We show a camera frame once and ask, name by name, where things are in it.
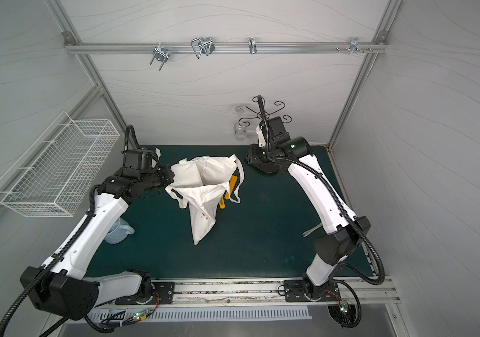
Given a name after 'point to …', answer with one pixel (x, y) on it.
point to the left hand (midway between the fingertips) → (174, 173)
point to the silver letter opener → (309, 232)
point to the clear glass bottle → (241, 129)
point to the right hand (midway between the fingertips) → (251, 155)
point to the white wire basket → (56, 173)
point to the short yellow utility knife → (222, 205)
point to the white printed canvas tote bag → (199, 184)
